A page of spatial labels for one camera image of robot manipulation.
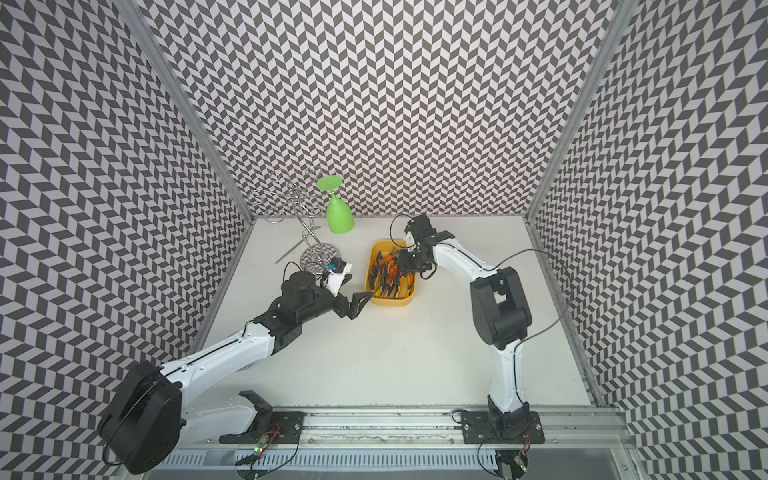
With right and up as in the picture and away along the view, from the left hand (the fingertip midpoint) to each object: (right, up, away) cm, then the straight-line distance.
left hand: (360, 287), depth 81 cm
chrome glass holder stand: (-17, +26, 0) cm, 31 cm away
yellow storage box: (+6, +11, +22) cm, 25 cm away
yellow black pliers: (+12, -2, +16) cm, 20 cm away
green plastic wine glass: (-7, +20, +8) cm, 23 cm away
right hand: (+12, +3, +14) cm, 19 cm away
